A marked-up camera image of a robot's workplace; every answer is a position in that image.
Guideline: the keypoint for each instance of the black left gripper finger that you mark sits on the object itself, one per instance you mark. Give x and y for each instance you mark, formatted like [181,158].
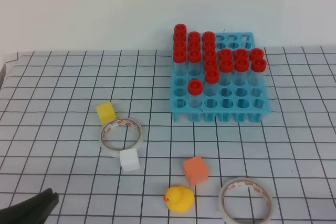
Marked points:
[34,210]

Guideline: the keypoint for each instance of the yellow foam cube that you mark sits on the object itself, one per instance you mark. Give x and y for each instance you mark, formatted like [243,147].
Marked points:
[105,113]

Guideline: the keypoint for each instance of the lone front red capped tube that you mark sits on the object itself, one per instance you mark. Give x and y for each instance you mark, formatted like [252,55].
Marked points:
[195,90]

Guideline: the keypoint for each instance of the yellow rubber duck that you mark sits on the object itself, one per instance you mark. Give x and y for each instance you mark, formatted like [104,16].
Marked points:
[179,199]

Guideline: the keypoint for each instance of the red capped clear test tube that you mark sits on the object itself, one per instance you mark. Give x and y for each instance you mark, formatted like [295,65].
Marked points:
[211,80]

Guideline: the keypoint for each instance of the blue test tube rack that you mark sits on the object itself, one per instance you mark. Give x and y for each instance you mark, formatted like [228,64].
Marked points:
[231,102]

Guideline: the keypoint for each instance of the orange foam cube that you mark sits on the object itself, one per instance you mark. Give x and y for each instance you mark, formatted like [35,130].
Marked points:
[195,170]

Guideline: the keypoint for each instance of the red capped tube in rack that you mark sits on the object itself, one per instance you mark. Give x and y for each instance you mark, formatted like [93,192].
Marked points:
[241,53]
[180,45]
[209,54]
[225,54]
[179,62]
[180,28]
[241,67]
[208,35]
[179,36]
[209,45]
[226,67]
[194,36]
[258,67]
[210,64]
[194,62]
[256,53]
[194,46]

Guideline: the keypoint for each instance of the white foam cube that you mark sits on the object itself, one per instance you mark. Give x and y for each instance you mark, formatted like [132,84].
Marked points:
[129,159]

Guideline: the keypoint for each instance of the clear tape roll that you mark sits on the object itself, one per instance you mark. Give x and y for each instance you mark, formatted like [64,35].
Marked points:
[121,134]

